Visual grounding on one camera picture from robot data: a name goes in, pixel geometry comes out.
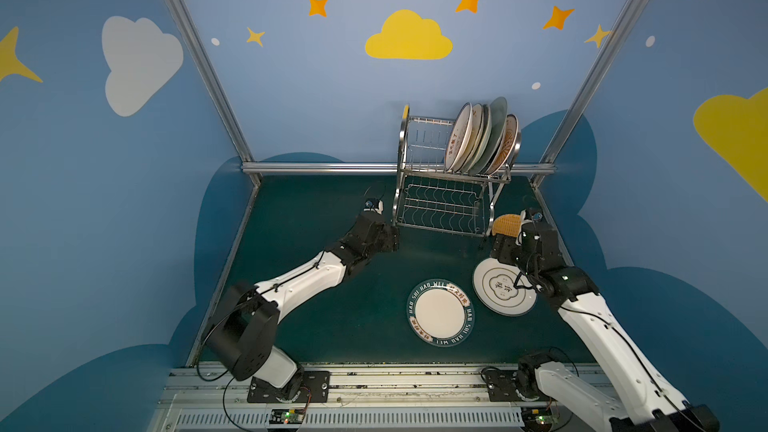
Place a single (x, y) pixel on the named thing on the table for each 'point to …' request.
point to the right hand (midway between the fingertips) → (512, 237)
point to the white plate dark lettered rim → (440, 313)
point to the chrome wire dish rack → (431, 197)
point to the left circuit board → (287, 416)
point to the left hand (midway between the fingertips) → (393, 230)
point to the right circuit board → (538, 418)
